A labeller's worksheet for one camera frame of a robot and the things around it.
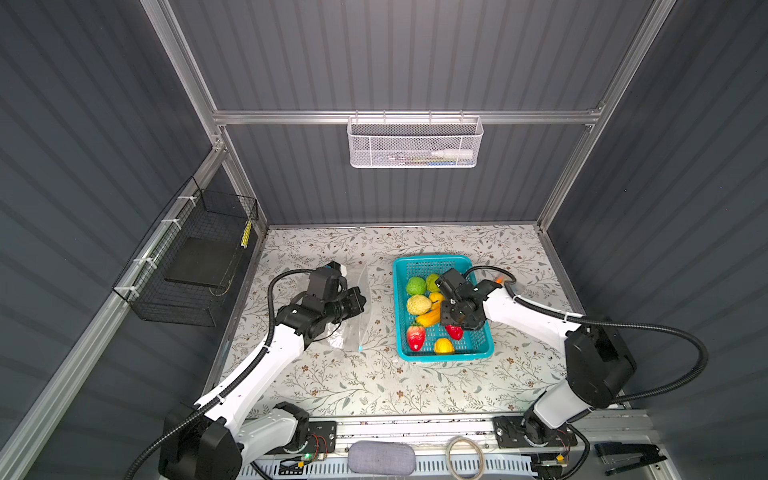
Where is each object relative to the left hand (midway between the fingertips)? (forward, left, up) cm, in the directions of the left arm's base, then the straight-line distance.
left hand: (368, 298), depth 80 cm
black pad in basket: (+8, +42, +9) cm, 44 cm away
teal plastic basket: (-9, -31, -12) cm, 34 cm away
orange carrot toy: (0, -19, -13) cm, 23 cm away
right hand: (-1, -25, -11) cm, 27 cm away
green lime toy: (+10, -15, -10) cm, 21 cm away
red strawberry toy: (-6, -25, -10) cm, 27 cm away
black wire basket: (+20, +45, +16) cm, 52 cm away
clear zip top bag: (0, +6, -19) cm, 20 cm away
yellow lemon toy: (-9, -21, -13) cm, 26 cm away
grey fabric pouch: (-34, -2, -14) cm, 37 cm away
